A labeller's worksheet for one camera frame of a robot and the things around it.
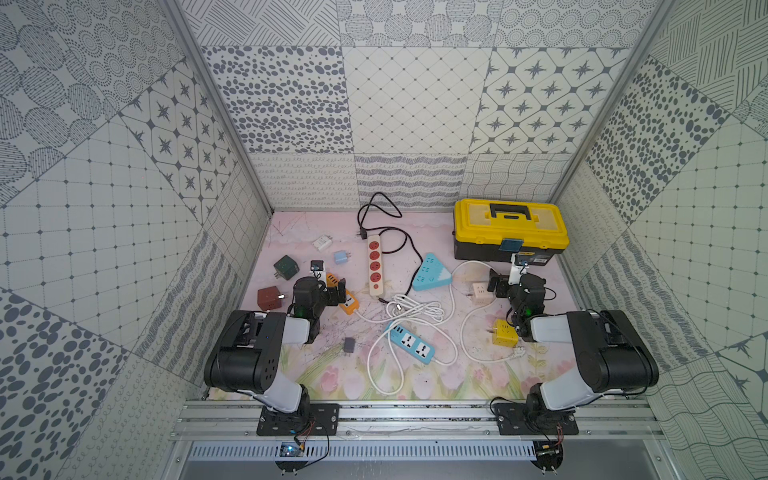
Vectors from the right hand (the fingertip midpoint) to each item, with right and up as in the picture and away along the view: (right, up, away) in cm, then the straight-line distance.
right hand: (508, 273), depth 95 cm
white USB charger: (-63, +10, +13) cm, 65 cm away
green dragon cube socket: (-74, +2, +3) cm, 74 cm away
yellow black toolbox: (-5, +14, -2) cm, 15 cm away
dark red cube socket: (-76, -7, -4) cm, 77 cm away
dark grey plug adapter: (-50, -20, -8) cm, 55 cm away
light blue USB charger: (-56, +5, +10) cm, 57 cm away
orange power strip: (-51, -9, -2) cm, 51 cm away
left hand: (-58, -1, 0) cm, 58 cm away
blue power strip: (-32, -19, -11) cm, 39 cm away
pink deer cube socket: (-9, -6, -2) cm, 11 cm away
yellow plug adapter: (-5, -16, -11) cm, 20 cm away
